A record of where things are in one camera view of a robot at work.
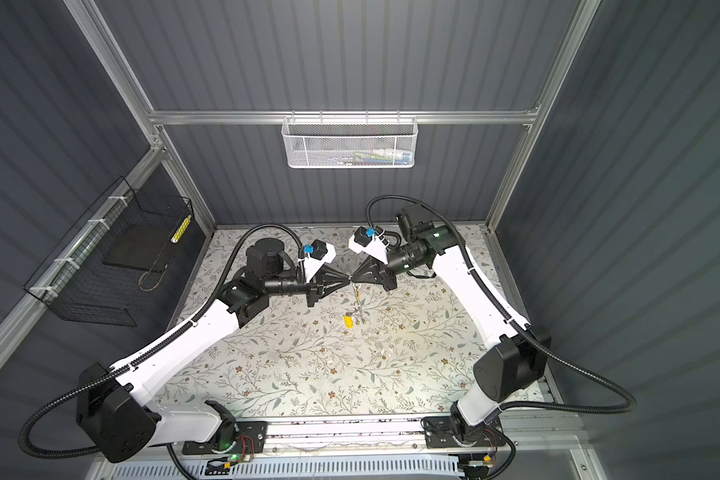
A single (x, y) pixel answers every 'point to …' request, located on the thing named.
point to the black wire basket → (72, 280)
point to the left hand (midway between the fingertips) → (349, 278)
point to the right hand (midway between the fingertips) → (358, 279)
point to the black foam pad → (141, 245)
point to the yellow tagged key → (349, 320)
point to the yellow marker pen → (175, 238)
